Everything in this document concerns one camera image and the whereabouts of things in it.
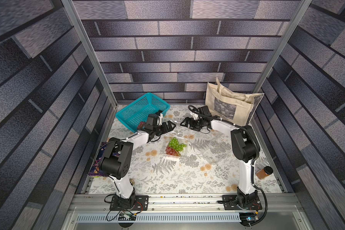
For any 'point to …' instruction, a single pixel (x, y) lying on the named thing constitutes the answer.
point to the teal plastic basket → (139, 111)
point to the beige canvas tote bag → (236, 107)
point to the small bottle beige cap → (132, 181)
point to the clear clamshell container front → (182, 137)
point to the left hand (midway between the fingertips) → (172, 126)
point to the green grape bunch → (174, 143)
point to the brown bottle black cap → (267, 170)
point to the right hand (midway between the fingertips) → (184, 124)
